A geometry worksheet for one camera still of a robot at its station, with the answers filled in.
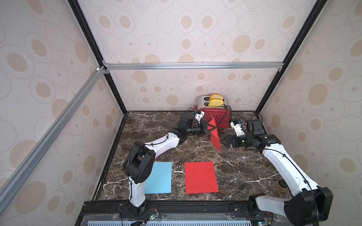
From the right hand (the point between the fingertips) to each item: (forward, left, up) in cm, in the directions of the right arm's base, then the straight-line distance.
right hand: (227, 141), depth 80 cm
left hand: (+3, +6, +8) cm, 10 cm away
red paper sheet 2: (0, +8, +3) cm, 8 cm away
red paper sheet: (-15, +14, -19) cm, 28 cm away
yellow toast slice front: (+32, +4, +2) cm, 32 cm away
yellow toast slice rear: (+36, +4, +4) cm, 36 cm away
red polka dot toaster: (+25, 0, -4) cm, 26 cm away
